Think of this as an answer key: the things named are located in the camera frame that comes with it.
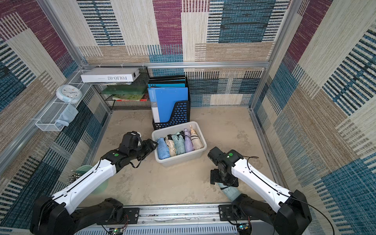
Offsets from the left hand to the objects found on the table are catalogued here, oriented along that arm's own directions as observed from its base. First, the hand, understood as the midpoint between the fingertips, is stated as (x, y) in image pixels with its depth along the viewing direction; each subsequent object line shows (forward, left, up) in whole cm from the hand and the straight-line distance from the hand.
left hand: (155, 145), depth 82 cm
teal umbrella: (-21, -40, -12) cm, 47 cm away
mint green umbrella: (+6, -13, -4) cm, 15 cm away
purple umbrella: (+6, -18, -6) cm, 20 cm away
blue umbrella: (0, -4, -4) cm, 5 cm away
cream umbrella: (+5, -7, -6) cm, 10 cm away
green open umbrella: (-12, +36, -3) cm, 38 cm away
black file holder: (+22, -14, +3) cm, 26 cm away
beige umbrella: (+5, -23, -5) cm, 24 cm away
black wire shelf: (+46, +37, -10) cm, 60 cm away
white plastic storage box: (-7, -13, -3) cm, 15 cm away
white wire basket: (+8, +44, +18) cm, 49 cm away
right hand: (-17, -34, -8) cm, 39 cm away
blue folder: (+26, -3, +9) cm, 27 cm away
